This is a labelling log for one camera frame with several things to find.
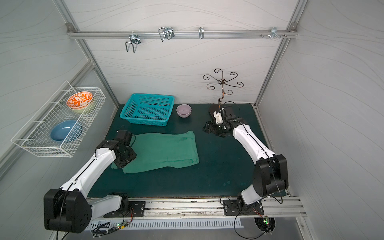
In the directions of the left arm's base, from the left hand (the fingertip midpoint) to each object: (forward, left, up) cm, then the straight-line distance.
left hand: (131, 159), depth 82 cm
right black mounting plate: (-22, -56, 0) cm, 60 cm away
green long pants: (+10, -11, -9) cm, 17 cm away
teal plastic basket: (+47, +3, -8) cm, 47 cm away
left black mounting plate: (-23, -7, -9) cm, 25 cm away
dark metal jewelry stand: (+41, -52, +23) cm, 70 cm away
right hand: (+16, -44, +8) cm, 47 cm away
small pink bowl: (+43, -26, -5) cm, 50 cm away
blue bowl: (+2, +22, +24) cm, 32 cm away
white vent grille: (-29, -26, -1) cm, 39 cm away
